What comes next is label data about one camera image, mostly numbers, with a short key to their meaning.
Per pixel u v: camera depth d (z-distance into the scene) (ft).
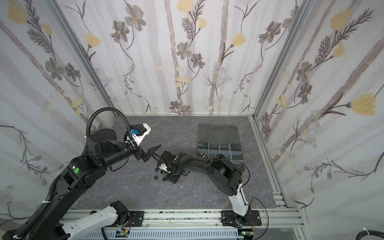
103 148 1.34
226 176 1.61
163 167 2.64
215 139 3.55
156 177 2.89
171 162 2.24
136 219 2.42
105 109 1.34
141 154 1.77
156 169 2.99
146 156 1.75
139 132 1.51
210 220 2.46
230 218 2.40
